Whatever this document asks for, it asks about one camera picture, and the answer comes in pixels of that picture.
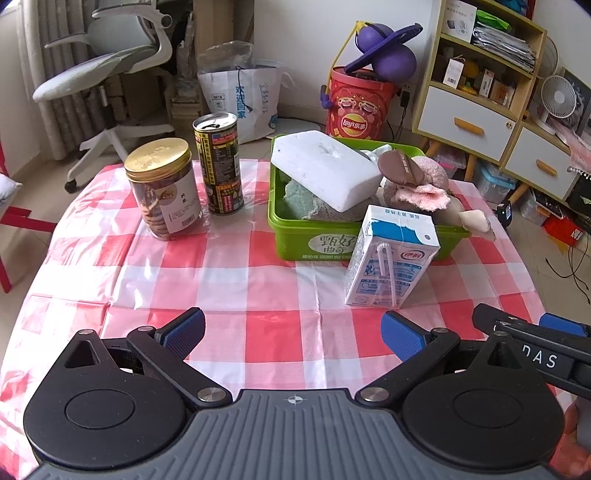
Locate clear storage box blue lid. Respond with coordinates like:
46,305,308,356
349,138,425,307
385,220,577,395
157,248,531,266
475,159,517,204

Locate white small box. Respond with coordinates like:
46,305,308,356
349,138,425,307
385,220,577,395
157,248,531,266
443,55,465,88

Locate white desk fan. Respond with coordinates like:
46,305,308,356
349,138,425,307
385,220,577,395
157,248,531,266
538,74,578,132

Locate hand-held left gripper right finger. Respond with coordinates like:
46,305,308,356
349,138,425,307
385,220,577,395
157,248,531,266
355,310,529,407

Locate grey ribbed radiator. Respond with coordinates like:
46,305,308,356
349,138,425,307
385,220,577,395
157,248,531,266
16,0,116,160

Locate grey white office chair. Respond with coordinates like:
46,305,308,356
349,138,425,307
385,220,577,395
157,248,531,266
32,0,178,193

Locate phone on black tripod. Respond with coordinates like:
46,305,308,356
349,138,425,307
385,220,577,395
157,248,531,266
496,198,514,232

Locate stack of magazines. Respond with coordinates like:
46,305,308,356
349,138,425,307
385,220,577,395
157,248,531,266
471,23,536,72

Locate blue white milk carton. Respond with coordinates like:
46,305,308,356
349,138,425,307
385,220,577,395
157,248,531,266
344,204,440,309

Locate black floor cable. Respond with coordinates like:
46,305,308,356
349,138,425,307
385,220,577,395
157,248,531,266
545,240,591,301

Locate black yellow drink can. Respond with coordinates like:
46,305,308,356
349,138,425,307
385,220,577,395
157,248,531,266
192,113,245,216

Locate wooden white drawer cabinet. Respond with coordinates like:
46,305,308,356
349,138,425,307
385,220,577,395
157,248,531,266
411,0,580,204

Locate red cardboard box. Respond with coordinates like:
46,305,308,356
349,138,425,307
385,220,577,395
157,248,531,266
542,215,583,245

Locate stack of books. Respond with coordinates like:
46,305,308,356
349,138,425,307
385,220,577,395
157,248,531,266
168,78,204,121

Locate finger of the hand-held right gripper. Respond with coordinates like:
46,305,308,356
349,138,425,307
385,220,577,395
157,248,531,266
472,302,579,343
539,313,591,340

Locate clear jar gold lid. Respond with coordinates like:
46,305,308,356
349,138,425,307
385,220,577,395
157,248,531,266
124,137,204,241

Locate red chair frame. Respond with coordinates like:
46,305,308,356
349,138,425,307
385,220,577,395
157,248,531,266
0,138,58,294

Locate pink fluffy slipper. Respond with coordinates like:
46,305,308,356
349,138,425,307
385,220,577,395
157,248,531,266
385,182,452,212
378,150,451,190

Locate white foam block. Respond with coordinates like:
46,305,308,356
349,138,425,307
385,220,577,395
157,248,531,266
270,130,393,213

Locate green plastic bin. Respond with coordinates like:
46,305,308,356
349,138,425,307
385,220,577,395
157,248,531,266
268,134,472,264

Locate brown cardboard box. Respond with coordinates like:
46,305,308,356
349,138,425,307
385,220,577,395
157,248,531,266
191,0,256,65

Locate white paper bag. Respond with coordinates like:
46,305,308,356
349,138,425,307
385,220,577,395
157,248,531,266
198,60,289,146

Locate red white checkered tablecloth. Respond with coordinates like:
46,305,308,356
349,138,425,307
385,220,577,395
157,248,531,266
0,157,566,467

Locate grey green towel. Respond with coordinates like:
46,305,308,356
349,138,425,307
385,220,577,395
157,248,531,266
281,178,370,224

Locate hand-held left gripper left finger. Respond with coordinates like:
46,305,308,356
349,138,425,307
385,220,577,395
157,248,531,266
62,307,234,407

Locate red snack bucket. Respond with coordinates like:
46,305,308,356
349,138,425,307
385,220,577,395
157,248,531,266
325,66,400,141

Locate white deer print bag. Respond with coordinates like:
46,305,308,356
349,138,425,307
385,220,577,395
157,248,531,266
0,173,24,217

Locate white glove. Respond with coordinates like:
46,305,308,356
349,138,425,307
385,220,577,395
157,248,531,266
358,144,393,163

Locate clear storage box pink contents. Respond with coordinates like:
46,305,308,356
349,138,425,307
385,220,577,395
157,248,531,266
431,148,467,183

